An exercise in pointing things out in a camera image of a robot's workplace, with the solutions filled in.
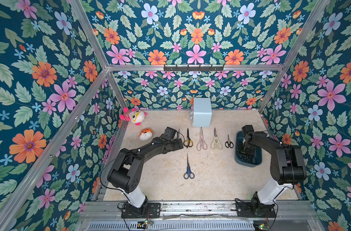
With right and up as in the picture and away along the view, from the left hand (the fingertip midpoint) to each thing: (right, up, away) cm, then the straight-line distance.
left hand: (179, 144), depth 94 cm
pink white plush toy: (-34, +19, +13) cm, 41 cm away
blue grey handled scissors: (+6, -16, -7) cm, 19 cm away
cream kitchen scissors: (+26, 0, +5) cm, 26 cm away
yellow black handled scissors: (+6, +1, +6) cm, 8 cm away
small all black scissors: (+35, 0, +6) cm, 35 cm away
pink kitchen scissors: (+16, 0, +7) cm, 17 cm away
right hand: (+42, -5, +1) cm, 42 cm away
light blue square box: (+16, +22, +4) cm, 27 cm away
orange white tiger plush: (-23, +6, +4) cm, 25 cm away
